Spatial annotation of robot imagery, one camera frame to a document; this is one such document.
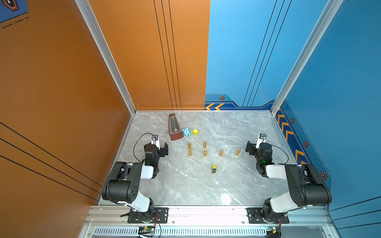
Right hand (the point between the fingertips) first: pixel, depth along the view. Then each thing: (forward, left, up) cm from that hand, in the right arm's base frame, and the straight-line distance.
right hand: (256, 142), depth 94 cm
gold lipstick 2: (-6, +42, -1) cm, 43 cm away
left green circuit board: (-46, +63, -9) cm, 78 cm away
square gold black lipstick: (-17, +28, -1) cm, 33 cm away
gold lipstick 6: (-6, +12, -2) cm, 13 cm away
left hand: (0, +63, +1) cm, 63 cm away
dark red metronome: (+8, +53, +3) cm, 53 cm away
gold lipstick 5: (-7, +23, -2) cm, 24 cm away
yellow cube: (+11, +39, -4) cm, 41 cm away
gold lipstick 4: (-6, +33, -3) cm, 33 cm away
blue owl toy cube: (+11, +46, -4) cm, 47 cm away
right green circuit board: (-45, +1, -10) cm, 46 cm away
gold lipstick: (-1, +43, -3) cm, 43 cm away
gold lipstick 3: (0, +33, -3) cm, 33 cm away
